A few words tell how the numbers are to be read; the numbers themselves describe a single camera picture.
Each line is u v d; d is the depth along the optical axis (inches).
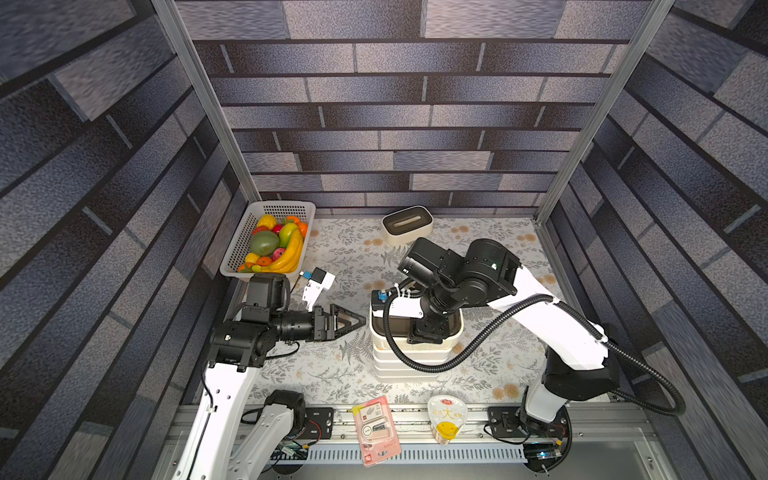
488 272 14.9
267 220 43.6
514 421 28.1
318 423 29.0
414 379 31.8
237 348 17.0
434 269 16.8
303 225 42.4
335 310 21.3
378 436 27.5
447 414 26.4
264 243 39.6
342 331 21.0
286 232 41.1
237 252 39.5
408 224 43.9
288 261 37.9
